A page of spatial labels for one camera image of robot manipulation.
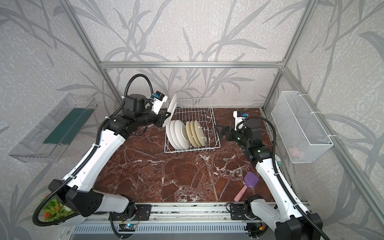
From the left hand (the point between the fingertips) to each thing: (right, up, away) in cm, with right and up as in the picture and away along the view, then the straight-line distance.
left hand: (170, 113), depth 71 cm
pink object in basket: (+61, -18, +1) cm, 64 cm away
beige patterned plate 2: (+11, -11, +17) cm, 23 cm away
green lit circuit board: (-20, -55, 0) cm, 59 cm away
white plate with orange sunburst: (-3, -13, +13) cm, 19 cm away
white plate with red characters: (0, +2, +1) cm, 2 cm away
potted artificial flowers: (-45, -40, -11) cm, 61 cm away
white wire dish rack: (+14, +5, +45) cm, 47 cm away
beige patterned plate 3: (+14, -11, +22) cm, 29 cm away
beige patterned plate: (+8, -11, +17) cm, 22 cm away
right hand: (+25, -6, +3) cm, 26 cm away
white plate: (-1, -12, +14) cm, 18 cm away
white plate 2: (+4, -12, +17) cm, 21 cm away
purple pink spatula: (+43, -37, +12) cm, 58 cm away
